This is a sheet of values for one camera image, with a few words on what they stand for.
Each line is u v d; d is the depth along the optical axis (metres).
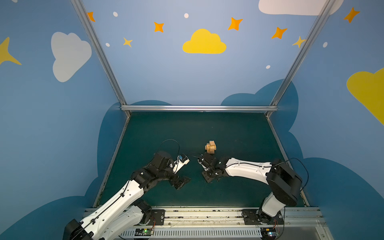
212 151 0.98
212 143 0.95
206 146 0.96
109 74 0.94
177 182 0.66
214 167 0.65
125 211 0.49
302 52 0.85
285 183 0.45
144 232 0.70
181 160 0.66
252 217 0.75
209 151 0.97
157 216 0.75
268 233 0.71
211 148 0.93
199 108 1.31
